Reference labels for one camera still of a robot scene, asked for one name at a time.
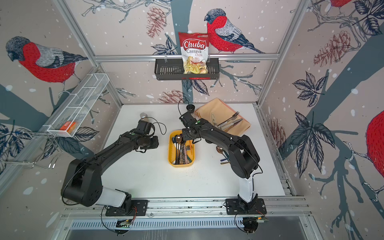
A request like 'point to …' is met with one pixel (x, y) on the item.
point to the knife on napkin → (232, 123)
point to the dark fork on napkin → (232, 118)
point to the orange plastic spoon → (190, 142)
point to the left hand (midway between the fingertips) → (159, 140)
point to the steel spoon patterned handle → (183, 151)
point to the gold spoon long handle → (222, 163)
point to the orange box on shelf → (69, 126)
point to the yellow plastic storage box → (172, 134)
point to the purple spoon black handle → (181, 136)
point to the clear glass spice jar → (143, 115)
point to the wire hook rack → (52, 137)
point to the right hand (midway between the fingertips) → (186, 135)
